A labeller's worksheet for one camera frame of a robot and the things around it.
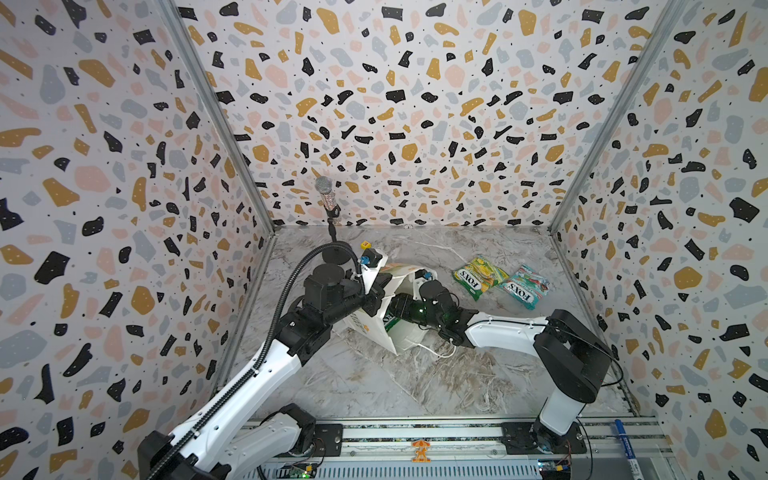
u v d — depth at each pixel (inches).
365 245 45.4
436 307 26.2
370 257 22.6
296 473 27.9
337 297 22.0
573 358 18.7
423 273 31.8
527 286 39.5
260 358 17.9
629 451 28.2
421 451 28.4
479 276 40.7
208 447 15.1
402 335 32.1
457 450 28.8
